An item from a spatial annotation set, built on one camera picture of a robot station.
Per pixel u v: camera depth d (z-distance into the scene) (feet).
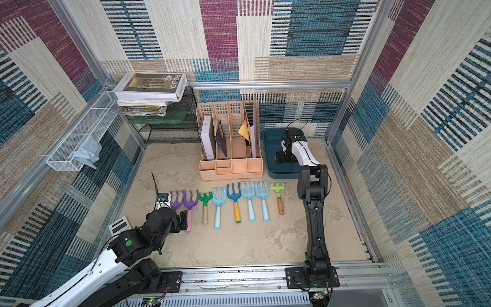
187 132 3.91
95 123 2.71
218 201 3.10
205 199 3.15
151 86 2.73
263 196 3.17
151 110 2.66
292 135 3.00
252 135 2.94
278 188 3.26
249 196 3.17
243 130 2.93
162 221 1.82
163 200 2.16
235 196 3.17
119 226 2.85
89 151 2.24
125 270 1.67
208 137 3.17
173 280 2.42
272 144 3.58
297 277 2.43
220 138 3.66
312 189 2.18
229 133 3.89
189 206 3.06
